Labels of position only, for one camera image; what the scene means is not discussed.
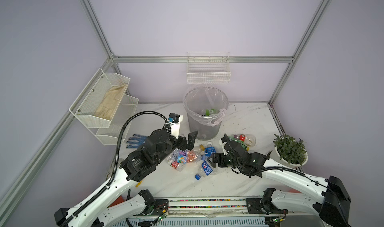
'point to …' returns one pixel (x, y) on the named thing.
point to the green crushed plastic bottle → (232, 138)
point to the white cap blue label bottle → (209, 150)
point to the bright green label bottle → (212, 111)
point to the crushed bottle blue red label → (206, 169)
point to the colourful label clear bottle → (182, 156)
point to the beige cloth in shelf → (110, 101)
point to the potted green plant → (289, 151)
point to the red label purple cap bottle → (249, 140)
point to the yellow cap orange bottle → (201, 150)
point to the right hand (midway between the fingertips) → (212, 159)
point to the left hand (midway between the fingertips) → (187, 129)
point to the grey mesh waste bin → (206, 131)
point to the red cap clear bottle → (176, 165)
